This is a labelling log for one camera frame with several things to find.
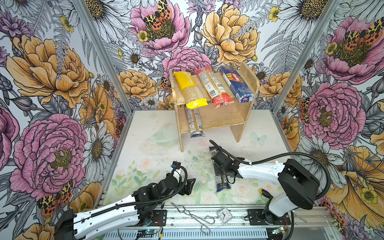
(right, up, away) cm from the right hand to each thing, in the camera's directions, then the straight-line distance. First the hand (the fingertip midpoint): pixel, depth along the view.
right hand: (220, 171), depth 89 cm
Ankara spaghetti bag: (-15, +29, -6) cm, 33 cm away
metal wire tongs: (-8, -19, -14) cm, 25 cm away
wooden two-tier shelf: (+7, +33, +2) cm, 34 cm away
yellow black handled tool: (+23, -9, -9) cm, 26 cm away
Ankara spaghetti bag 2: (0, -3, -7) cm, 8 cm away
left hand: (-19, -2, -11) cm, 22 cm away
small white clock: (0, -17, -15) cm, 23 cm away
